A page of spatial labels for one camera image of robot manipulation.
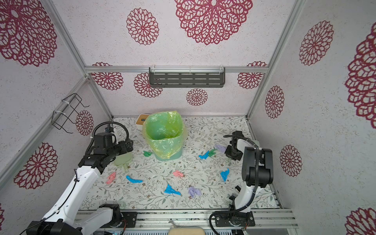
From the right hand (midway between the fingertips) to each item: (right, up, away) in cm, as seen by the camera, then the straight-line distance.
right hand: (231, 154), depth 98 cm
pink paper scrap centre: (-36, -10, -8) cm, 38 cm away
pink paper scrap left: (-75, -13, -10) cm, 77 cm away
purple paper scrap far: (-6, +3, +3) cm, 8 cm away
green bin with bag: (-44, +14, 0) cm, 47 cm away
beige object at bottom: (-30, -31, -29) cm, 52 cm away
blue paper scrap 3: (-40, -18, -14) cm, 46 cm away
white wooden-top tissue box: (-66, +22, +14) cm, 71 cm away
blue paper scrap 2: (-62, -14, -11) cm, 64 cm away
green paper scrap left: (-57, 0, +1) cm, 57 cm away
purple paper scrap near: (-26, -18, -16) cm, 36 cm away
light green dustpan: (-71, -3, -3) cm, 71 cm away
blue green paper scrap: (-16, 0, +1) cm, 16 cm away
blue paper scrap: (-7, -11, -8) cm, 15 cm away
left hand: (-64, +7, -17) cm, 67 cm away
